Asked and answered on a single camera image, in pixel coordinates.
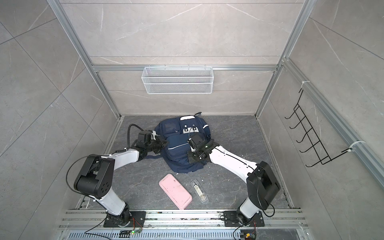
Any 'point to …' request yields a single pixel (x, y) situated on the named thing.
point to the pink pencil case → (175, 191)
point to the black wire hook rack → (318, 147)
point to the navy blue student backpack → (176, 131)
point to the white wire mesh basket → (177, 80)
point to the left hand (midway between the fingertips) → (170, 138)
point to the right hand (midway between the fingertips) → (191, 156)
